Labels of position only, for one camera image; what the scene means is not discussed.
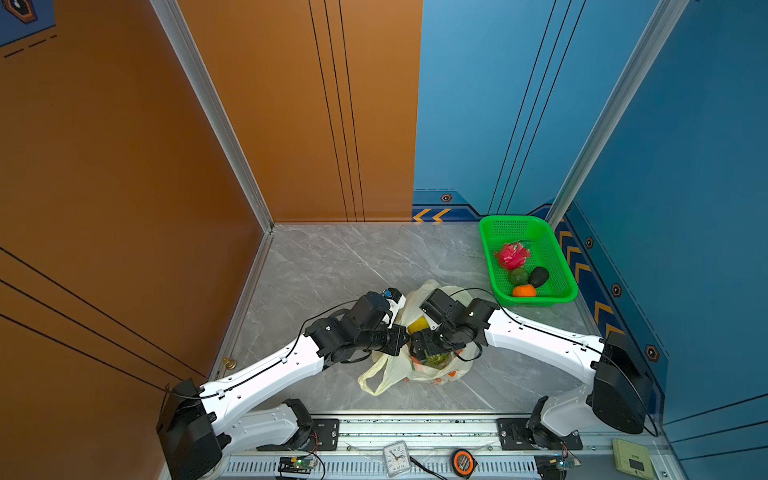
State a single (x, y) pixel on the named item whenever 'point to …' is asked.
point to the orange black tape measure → (463, 463)
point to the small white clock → (397, 459)
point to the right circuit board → (554, 467)
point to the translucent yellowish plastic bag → (403, 366)
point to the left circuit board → (297, 465)
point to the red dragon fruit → (513, 255)
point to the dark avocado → (539, 276)
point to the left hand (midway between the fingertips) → (411, 336)
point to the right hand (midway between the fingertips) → (421, 350)
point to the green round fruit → (518, 276)
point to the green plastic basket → (545, 252)
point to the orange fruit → (525, 290)
